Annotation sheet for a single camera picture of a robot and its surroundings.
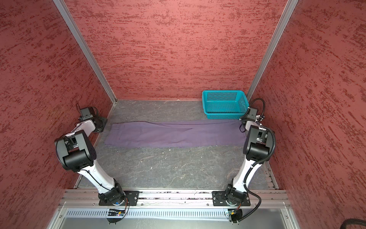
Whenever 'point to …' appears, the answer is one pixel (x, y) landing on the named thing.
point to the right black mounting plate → (218, 199)
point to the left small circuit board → (115, 212)
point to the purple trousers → (175, 134)
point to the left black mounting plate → (130, 198)
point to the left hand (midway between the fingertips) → (105, 123)
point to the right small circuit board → (236, 215)
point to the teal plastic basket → (224, 104)
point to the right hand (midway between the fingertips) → (244, 119)
